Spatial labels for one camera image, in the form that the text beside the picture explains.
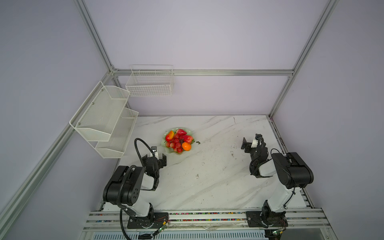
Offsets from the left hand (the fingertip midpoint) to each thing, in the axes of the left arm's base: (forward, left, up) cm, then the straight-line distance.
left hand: (154, 155), depth 94 cm
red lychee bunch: (+7, -14, +4) cm, 16 cm away
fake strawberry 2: (+9, -22, +6) cm, 24 cm away
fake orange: (+4, -21, +5) cm, 22 cm away
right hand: (+9, -62, +8) cm, 63 cm away
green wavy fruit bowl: (+3, -7, +3) cm, 8 cm away
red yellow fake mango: (+13, -9, +4) cm, 16 cm away
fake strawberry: (+15, -16, +4) cm, 23 cm away
